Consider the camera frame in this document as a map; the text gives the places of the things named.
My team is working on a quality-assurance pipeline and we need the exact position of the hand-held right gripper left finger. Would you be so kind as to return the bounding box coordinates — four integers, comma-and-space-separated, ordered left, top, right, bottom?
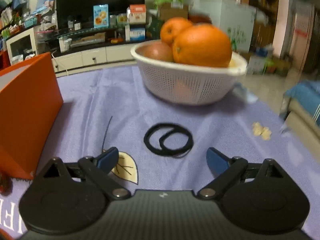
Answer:
44, 147, 131, 200

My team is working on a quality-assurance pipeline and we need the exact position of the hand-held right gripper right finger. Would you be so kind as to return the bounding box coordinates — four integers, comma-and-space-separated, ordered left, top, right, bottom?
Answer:
198, 147, 284, 200

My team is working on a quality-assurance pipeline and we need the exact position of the orange cardboard box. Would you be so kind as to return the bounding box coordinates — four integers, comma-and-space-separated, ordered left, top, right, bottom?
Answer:
0, 52, 64, 180

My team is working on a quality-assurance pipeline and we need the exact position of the black hair band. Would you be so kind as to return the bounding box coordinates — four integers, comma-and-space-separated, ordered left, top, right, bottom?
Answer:
144, 123, 194, 159

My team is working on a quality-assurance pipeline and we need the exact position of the purple floral tablecloth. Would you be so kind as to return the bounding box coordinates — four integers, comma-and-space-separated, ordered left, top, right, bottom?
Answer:
0, 64, 292, 240

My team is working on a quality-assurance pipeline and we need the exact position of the white plastic colander basket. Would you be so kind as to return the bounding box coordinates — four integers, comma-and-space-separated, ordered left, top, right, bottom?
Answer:
131, 41, 248, 105

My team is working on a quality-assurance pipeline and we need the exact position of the blue blanket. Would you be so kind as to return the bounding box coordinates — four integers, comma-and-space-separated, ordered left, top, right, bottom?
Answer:
284, 80, 320, 130

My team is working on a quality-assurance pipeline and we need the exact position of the large orange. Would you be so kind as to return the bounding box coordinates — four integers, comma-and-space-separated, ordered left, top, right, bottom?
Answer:
172, 24, 232, 68

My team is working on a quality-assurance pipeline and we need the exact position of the red apple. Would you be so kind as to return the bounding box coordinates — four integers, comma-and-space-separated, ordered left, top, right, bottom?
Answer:
142, 42, 174, 62

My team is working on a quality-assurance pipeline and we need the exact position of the blue and white box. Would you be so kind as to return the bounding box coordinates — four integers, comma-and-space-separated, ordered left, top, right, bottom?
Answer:
125, 27, 146, 42

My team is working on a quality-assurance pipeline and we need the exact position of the medium orange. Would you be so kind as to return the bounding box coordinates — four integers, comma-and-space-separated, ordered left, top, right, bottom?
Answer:
160, 17, 193, 47

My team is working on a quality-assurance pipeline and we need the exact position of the green bag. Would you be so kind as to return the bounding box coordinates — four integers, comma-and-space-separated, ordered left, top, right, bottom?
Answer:
147, 17, 166, 40

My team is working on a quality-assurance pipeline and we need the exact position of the blue snack bag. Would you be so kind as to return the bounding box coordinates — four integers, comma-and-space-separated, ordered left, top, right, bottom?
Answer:
93, 4, 110, 28

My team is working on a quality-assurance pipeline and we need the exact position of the white chest freezer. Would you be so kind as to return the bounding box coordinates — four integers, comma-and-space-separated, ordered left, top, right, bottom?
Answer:
200, 0, 257, 53

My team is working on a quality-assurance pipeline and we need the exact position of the white microwave oven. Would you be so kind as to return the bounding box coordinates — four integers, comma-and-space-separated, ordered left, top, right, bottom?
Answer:
5, 27, 38, 65

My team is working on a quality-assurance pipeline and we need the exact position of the orange and white carton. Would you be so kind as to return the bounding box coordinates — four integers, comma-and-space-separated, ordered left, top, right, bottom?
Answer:
127, 4, 147, 25

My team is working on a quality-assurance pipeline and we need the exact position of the brown cardboard box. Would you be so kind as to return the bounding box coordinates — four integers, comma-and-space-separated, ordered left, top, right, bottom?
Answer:
160, 3, 189, 22

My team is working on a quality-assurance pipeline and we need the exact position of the wooden cabinet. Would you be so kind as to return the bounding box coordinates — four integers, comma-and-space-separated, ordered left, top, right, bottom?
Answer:
239, 0, 279, 48

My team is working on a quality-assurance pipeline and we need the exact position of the bookshelf with books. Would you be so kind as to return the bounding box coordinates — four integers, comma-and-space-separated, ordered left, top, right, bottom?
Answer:
0, 0, 28, 38

